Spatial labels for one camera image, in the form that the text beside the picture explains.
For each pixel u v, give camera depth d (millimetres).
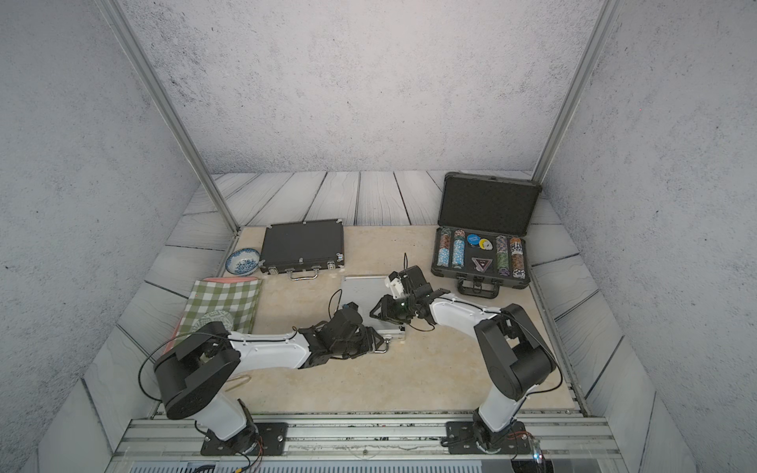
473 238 1107
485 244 1078
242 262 1078
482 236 1105
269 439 729
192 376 444
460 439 724
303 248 1090
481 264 1040
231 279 1050
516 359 461
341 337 686
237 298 1007
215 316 913
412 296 727
